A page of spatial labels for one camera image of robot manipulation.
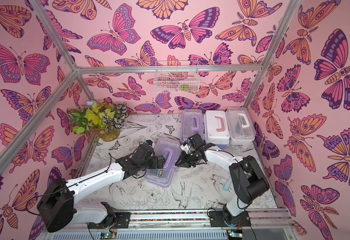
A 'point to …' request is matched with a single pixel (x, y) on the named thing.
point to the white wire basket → (176, 77)
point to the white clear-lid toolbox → (241, 130)
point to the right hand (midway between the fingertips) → (177, 163)
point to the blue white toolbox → (216, 128)
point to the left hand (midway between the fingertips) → (160, 159)
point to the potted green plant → (101, 117)
